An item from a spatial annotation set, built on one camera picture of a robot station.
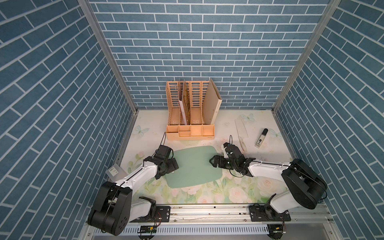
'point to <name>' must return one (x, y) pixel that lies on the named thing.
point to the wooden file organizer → (176, 130)
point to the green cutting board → (194, 167)
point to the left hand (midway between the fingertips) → (174, 168)
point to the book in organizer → (184, 102)
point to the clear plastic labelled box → (115, 173)
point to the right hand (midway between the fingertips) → (215, 162)
